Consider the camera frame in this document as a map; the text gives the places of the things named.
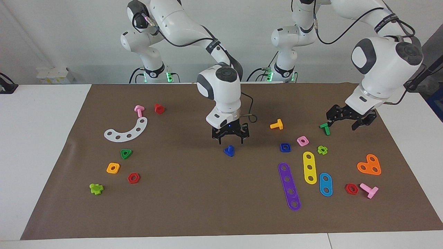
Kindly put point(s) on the brown paper table mat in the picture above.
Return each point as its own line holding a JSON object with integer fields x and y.
{"x": 193, "y": 193}

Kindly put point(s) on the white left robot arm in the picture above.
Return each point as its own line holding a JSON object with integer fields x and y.
{"x": 380, "y": 69}

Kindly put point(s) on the red hexagonal plastic nut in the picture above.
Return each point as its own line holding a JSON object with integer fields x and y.
{"x": 347, "y": 191}
{"x": 137, "y": 177}

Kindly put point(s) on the blue triangle-head plastic screw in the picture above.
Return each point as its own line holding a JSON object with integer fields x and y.
{"x": 229, "y": 152}

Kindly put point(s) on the red hex-head plastic screw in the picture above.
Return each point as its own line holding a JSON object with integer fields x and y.
{"x": 159, "y": 109}

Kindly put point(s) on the purple four-hole plastic plate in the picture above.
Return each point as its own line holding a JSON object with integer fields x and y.
{"x": 289, "y": 185}

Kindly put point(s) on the black stand pole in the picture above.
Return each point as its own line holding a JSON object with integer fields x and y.
{"x": 424, "y": 74}

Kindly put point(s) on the lime green cross-head screw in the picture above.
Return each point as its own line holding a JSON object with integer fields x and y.
{"x": 96, "y": 189}

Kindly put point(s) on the pink square plastic nut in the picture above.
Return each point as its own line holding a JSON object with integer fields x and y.
{"x": 298, "y": 143}

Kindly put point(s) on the light green cross nut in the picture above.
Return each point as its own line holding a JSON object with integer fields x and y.
{"x": 319, "y": 150}

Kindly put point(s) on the green triangular plastic nut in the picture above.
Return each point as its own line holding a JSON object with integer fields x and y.
{"x": 130, "y": 151}

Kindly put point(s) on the white curved five-hole plate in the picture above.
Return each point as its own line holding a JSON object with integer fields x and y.
{"x": 133, "y": 132}

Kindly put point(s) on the white small box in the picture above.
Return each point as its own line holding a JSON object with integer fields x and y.
{"x": 55, "y": 76}

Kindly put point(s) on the blue square plastic nut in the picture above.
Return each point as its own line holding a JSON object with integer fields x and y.
{"x": 281, "y": 150}

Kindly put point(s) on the orange L-shaped plastic plate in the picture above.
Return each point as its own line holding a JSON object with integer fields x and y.
{"x": 369, "y": 166}

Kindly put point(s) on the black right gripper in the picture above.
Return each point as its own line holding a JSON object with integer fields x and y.
{"x": 230, "y": 128}

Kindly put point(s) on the green plastic screw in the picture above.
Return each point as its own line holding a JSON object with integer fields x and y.
{"x": 326, "y": 129}

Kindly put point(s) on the pink square-head plastic screw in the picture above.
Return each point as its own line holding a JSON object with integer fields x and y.
{"x": 371, "y": 191}
{"x": 139, "y": 111}

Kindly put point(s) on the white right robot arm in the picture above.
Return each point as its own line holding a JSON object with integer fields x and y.
{"x": 221, "y": 93}

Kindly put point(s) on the blue crate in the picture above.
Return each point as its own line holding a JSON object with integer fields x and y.
{"x": 436, "y": 107}

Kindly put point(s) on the orange plastic screw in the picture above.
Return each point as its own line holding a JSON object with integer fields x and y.
{"x": 278, "y": 125}

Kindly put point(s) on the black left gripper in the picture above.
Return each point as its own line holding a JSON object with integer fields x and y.
{"x": 356, "y": 116}

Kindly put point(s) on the orange square plastic nut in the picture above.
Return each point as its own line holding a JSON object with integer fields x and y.
{"x": 117, "y": 166}

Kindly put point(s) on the black clamp mount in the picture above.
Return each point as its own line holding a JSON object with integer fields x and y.
{"x": 7, "y": 88}

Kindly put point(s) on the yellow three-hole plastic plate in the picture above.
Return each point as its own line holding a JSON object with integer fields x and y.
{"x": 309, "y": 163}

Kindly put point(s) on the blue two-hole plastic plate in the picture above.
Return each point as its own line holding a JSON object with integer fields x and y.
{"x": 325, "y": 184}

